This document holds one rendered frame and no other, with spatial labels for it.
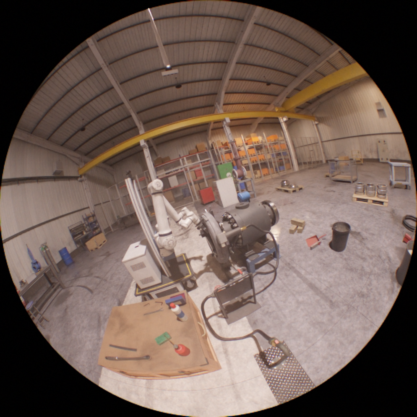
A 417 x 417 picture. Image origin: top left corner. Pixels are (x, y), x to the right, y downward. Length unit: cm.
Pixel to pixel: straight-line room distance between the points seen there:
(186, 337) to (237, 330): 61
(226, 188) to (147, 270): 462
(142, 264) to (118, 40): 769
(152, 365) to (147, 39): 836
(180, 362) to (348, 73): 1249
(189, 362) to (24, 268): 794
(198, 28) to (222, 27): 108
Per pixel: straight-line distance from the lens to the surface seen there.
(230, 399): 147
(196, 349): 107
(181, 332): 117
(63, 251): 850
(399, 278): 231
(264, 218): 188
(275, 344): 90
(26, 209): 900
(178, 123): 959
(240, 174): 586
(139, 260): 175
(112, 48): 760
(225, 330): 158
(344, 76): 1171
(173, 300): 124
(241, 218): 173
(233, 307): 169
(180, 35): 767
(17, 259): 827
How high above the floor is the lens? 143
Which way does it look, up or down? 13 degrees down
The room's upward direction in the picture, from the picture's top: 17 degrees counter-clockwise
